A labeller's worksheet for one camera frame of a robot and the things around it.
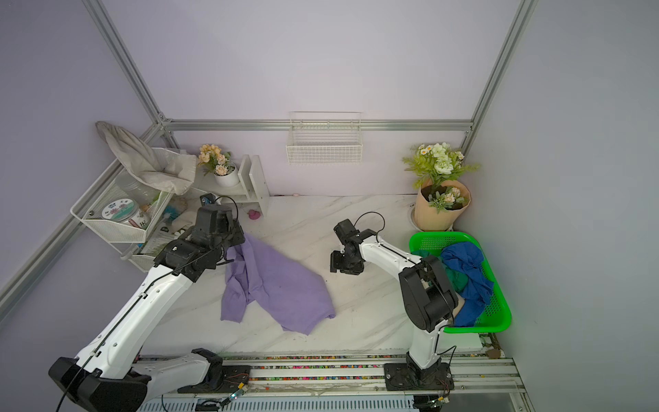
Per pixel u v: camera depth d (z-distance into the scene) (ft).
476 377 2.51
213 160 3.09
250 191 3.37
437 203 2.99
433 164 2.96
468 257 2.82
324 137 3.18
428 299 1.58
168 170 2.74
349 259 2.52
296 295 2.94
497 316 2.68
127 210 2.17
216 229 1.77
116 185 2.35
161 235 2.86
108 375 1.23
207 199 2.01
